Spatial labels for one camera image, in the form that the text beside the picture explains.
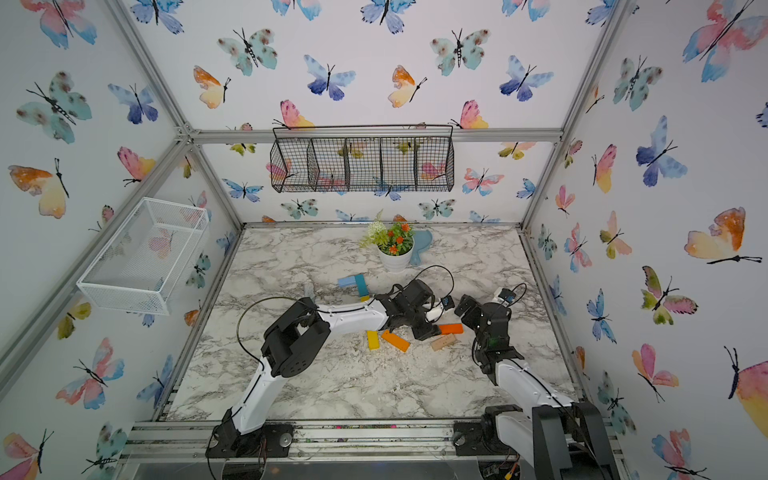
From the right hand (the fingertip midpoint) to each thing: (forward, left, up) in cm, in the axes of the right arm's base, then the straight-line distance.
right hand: (478, 300), depth 88 cm
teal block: (+10, +36, -11) cm, 39 cm away
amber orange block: (-9, +24, -10) cm, 27 cm away
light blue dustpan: (+33, +16, -10) cm, 38 cm away
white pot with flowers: (+17, +25, +5) cm, 31 cm away
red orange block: (-5, +7, -9) cm, 12 cm away
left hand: (-3, +10, -7) cm, 13 cm away
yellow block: (-10, +30, -9) cm, 33 cm away
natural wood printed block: (-9, +10, -10) cm, 16 cm away
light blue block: (+11, +42, -10) cm, 44 cm away
